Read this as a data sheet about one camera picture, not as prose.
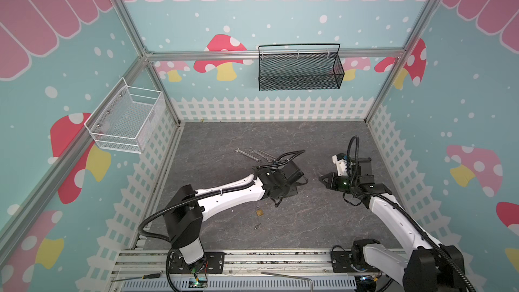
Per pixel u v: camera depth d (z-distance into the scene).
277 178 0.61
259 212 0.87
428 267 0.41
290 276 0.72
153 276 0.72
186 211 0.43
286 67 0.99
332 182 0.73
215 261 0.74
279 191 0.57
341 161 0.76
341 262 0.74
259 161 1.03
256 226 0.83
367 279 0.72
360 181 0.65
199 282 0.73
